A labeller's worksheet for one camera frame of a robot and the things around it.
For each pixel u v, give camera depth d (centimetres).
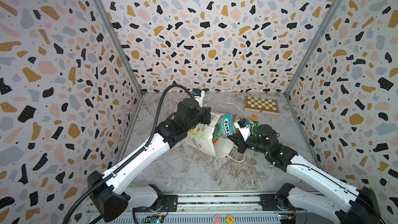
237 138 67
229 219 69
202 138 76
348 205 41
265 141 56
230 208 73
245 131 65
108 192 37
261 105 113
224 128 73
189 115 52
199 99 62
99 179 39
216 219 69
